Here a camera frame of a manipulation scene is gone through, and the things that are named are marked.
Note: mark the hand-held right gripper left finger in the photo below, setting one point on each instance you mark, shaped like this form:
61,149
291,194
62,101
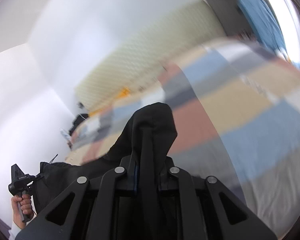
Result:
107,192

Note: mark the wall socket with charger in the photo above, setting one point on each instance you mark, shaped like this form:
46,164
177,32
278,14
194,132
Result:
80,104

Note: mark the cream quilted headboard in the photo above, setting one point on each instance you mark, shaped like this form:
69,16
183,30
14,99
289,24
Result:
140,55

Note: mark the black puffer jacket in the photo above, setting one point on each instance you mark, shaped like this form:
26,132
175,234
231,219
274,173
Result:
150,130

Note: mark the blue towel on chair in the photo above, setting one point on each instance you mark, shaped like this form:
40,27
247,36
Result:
261,20

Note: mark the white spray bottle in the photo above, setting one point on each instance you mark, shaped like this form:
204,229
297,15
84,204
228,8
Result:
64,133

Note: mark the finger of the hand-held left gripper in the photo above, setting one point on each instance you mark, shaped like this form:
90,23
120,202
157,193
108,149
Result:
36,177

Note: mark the dark cloth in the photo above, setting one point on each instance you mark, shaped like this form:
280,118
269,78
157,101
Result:
77,125

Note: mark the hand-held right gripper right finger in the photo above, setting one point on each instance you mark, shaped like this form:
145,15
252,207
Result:
190,195

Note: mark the person's left forearm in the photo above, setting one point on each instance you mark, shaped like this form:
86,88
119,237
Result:
16,230

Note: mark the person's left hand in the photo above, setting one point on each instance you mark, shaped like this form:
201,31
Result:
26,206

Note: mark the checked pastel blanket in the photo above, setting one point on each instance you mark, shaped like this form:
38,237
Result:
240,105

